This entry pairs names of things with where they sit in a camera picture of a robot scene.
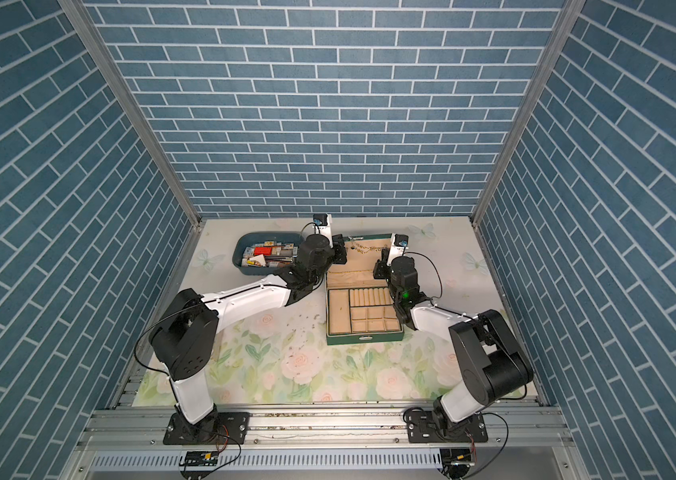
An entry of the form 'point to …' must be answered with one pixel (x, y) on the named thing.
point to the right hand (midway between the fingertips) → (386, 250)
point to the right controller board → (456, 462)
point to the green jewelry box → (360, 309)
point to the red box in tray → (263, 250)
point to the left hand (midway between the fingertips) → (351, 238)
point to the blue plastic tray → (285, 246)
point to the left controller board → (200, 459)
